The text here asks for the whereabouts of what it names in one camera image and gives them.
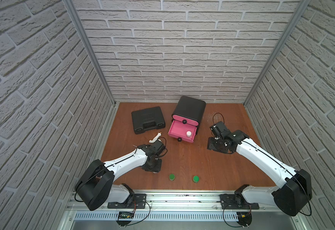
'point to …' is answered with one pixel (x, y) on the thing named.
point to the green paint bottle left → (172, 177)
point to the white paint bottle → (188, 133)
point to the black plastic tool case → (148, 119)
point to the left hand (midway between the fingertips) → (155, 165)
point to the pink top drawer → (184, 120)
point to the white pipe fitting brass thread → (155, 138)
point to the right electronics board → (244, 218)
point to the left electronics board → (125, 218)
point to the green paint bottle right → (195, 178)
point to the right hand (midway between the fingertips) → (213, 145)
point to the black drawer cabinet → (188, 114)
